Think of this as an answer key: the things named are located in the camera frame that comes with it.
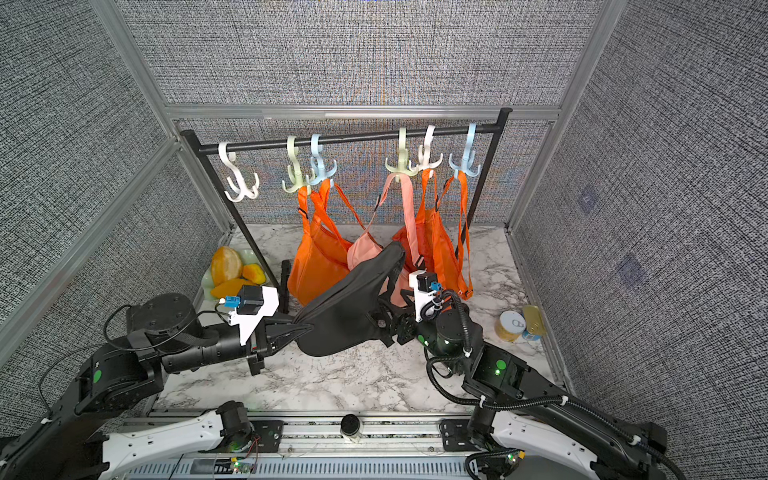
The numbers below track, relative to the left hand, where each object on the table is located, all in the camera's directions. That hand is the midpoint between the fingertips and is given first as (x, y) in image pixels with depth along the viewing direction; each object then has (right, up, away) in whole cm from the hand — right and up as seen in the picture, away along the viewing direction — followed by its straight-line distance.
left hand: (315, 323), depth 48 cm
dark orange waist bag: (+23, +17, +35) cm, 45 cm away
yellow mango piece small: (-32, +5, +52) cm, 61 cm away
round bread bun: (-40, +7, +49) cm, 64 cm away
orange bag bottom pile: (-8, +4, +28) cm, 30 cm away
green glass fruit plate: (-36, +10, +55) cm, 67 cm away
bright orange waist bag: (+30, +15, +42) cm, 54 cm away
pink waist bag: (+7, +14, +36) cm, 39 cm away
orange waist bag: (-5, +14, +38) cm, 41 cm away
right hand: (+13, +3, +14) cm, 19 cm away
